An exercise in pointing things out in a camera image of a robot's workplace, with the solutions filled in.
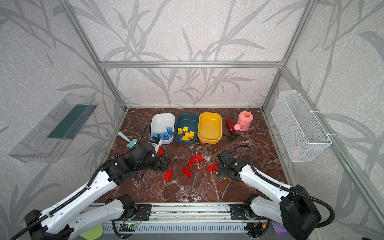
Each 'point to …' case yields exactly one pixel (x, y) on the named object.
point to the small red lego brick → (199, 158)
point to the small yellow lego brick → (191, 134)
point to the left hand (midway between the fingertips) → (165, 154)
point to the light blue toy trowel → (132, 143)
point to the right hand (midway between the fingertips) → (224, 166)
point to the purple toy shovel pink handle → (279, 229)
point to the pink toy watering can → (244, 121)
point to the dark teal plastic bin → (190, 120)
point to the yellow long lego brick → (185, 138)
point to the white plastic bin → (159, 123)
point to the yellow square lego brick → (185, 129)
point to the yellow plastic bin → (209, 127)
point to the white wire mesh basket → (298, 132)
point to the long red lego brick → (168, 175)
